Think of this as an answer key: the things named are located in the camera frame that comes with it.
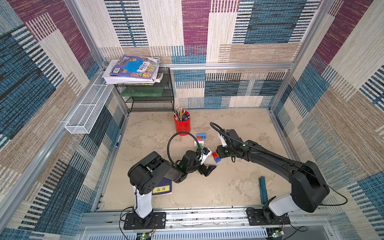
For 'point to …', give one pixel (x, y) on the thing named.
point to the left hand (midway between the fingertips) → (211, 161)
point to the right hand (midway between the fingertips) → (222, 152)
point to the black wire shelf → (151, 97)
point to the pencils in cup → (180, 115)
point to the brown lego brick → (199, 137)
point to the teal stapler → (263, 194)
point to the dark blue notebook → (164, 187)
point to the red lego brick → (214, 155)
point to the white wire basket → (83, 118)
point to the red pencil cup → (182, 126)
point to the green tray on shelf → (143, 91)
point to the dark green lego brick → (200, 145)
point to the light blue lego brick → (203, 135)
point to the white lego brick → (202, 142)
